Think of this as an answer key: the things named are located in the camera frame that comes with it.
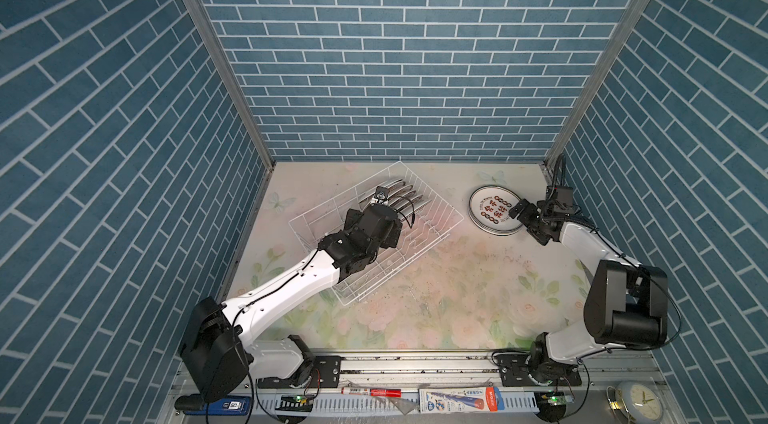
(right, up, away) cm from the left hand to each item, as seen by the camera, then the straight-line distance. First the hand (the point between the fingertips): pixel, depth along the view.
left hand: (380, 218), depth 80 cm
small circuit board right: (+43, -43, -9) cm, 62 cm away
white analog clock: (+60, -40, -14) cm, 74 cm away
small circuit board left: (-19, -45, -8) cm, 49 cm away
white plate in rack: (+9, +3, +8) cm, 13 cm away
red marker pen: (0, -40, -11) cm, 41 cm away
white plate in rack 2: (+7, +5, -13) cm, 16 cm away
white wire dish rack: (+14, -2, +14) cm, 19 cm away
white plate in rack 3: (+4, +6, +11) cm, 13 cm away
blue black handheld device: (-40, -39, -16) cm, 58 cm away
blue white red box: (+19, -42, -11) cm, 47 cm away
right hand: (+43, 0, +13) cm, 45 cm away
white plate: (+37, +1, +22) cm, 43 cm away
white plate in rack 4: (+1, +9, +1) cm, 9 cm away
